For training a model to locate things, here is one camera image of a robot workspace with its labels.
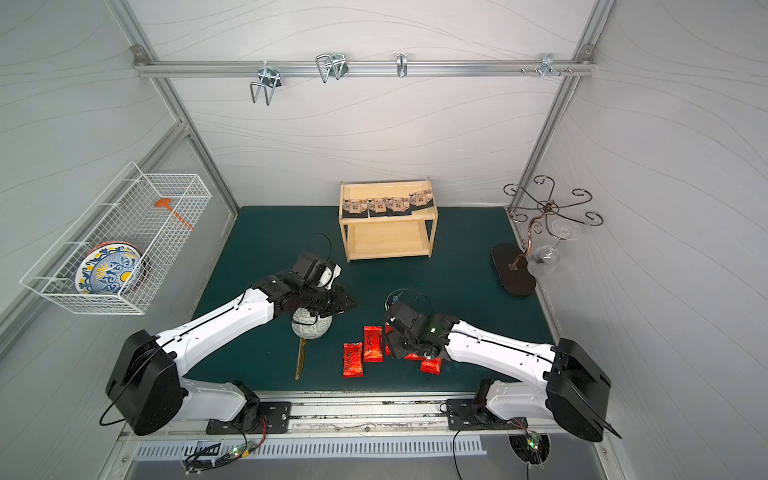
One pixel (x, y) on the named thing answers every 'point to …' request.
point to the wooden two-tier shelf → (404, 236)
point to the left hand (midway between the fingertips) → (353, 307)
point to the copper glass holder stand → (515, 267)
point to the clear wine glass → (546, 255)
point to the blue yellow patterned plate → (110, 269)
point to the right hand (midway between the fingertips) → (396, 336)
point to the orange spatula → (166, 202)
